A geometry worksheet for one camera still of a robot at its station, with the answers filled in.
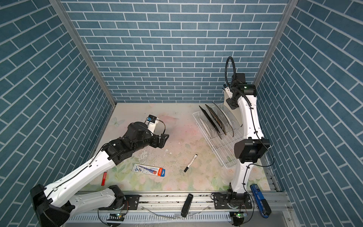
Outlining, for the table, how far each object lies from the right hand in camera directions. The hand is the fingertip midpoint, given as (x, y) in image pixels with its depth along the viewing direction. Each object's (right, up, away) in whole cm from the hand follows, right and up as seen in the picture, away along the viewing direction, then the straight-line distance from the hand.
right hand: (236, 99), depth 82 cm
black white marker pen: (-28, -40, +4) cm, 48 cm away
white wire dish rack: (-5, -31, +9) cm, 33 cm away
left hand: (-42, -19, -9) cm, 47 cm away
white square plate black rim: (+5, -7, +16) cm, 18 cm away
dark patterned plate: (-15, -13, +1) cm, 20 cm away
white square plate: (-7, -11, +4) cm, 14 cm away
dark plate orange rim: (-11, -12, +2) cm, 16 cm away
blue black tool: (+10, -56, -12) cm, 58 cm away
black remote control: (-29, -56, -10) cm, 64 cm away
